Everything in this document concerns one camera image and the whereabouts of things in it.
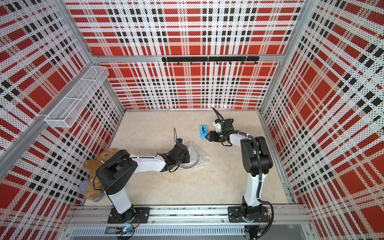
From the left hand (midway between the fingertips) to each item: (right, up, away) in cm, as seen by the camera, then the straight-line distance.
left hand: (190, 156), depth 95 cm
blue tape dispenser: (+9, +15, +10) cm, 20 cm away
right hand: (+13, +13, +4) cm, 19 cm away
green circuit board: (-29, -29, -25) cm, 48 cm away
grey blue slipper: (-58, -14, -15) cm, 61 cm away
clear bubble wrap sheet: (+5, 0, -3) cm, 6 cm away
